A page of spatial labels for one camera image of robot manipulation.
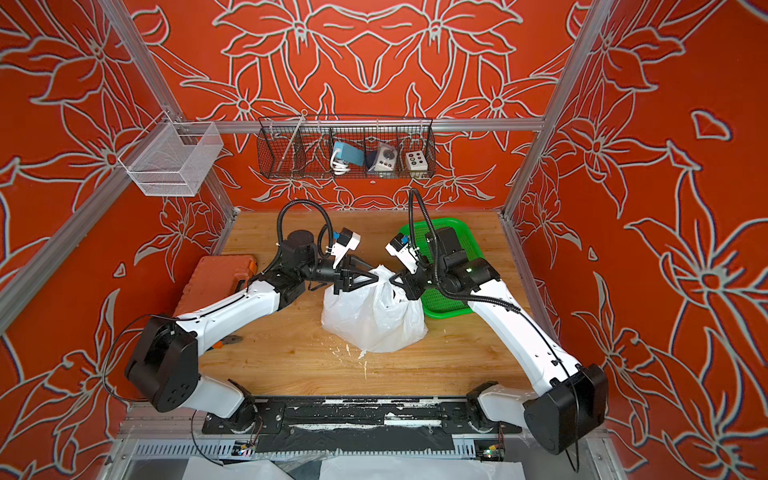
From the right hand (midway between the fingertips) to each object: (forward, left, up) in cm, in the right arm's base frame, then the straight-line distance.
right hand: (388, 279), depth 73 cm
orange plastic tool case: (+11, +57, -18) cm, 61 cm away
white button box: (+41, -9, +6) cm, 42 cm away
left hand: (-1, +3, +3) cm, 4 cm away
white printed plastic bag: (-7, +3, -8) cm, 11 cm away
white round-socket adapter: (+38, +1, +9) cm, 39 cm away
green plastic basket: (+5, -16, -22) cm, 28 cm away
